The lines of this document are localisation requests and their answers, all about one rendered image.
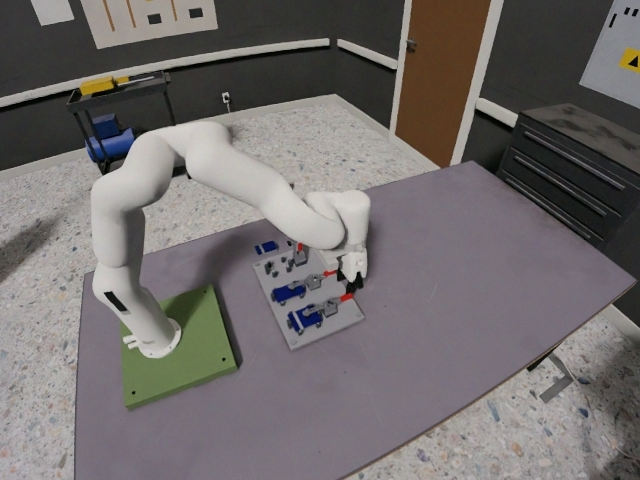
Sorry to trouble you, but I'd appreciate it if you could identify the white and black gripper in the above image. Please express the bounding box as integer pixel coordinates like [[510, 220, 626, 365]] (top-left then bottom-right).
[[336, 247, 367, 295]]

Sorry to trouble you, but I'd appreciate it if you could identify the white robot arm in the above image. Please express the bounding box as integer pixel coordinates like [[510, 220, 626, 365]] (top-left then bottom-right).
[[91, 122, 371, 358]]

